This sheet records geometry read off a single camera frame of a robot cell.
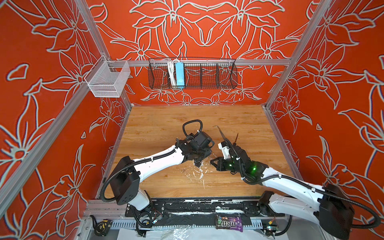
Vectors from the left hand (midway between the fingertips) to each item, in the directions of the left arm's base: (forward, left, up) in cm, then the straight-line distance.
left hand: (212, 151), depth 78 cm
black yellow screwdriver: (+13, -17, -13) cm, 25 cm away
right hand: (-6, +2, -2) cm, 7 cm away
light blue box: (+40, +20, +20) cm, 49 cm away
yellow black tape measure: (-36, +50, -11) cm, 63 cm away
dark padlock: (-2, +7, -11) cm, 13 cm away
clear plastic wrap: (-35, +14, -14) cm, 40 cm away
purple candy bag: (-30, -10, -13) cm, 34 cm away
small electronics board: (-31, -28, -15) cm, 45 cm away
